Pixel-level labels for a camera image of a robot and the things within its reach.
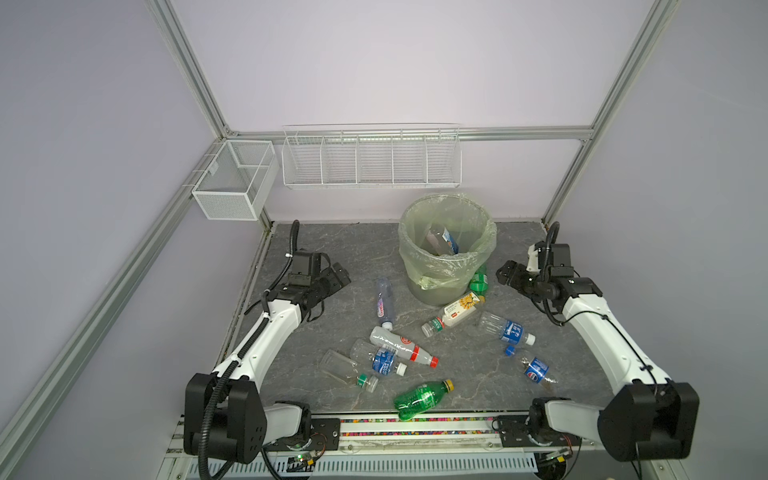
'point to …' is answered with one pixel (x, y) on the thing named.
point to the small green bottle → (479, 283)
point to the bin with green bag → (443, 279)
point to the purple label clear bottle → (385, 303)
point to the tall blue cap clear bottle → (440, 242)
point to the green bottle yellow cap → (416, 399)
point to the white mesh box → (238, 180)
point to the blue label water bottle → (507, 330)
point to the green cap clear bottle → (343, 368)
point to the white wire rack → (372, 155)
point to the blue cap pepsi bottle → (537, 370)
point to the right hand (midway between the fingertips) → (511, 278)
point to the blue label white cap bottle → (382, 358)
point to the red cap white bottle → (402, 345)
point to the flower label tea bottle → (456, 310)
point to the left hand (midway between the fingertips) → (338, 282)
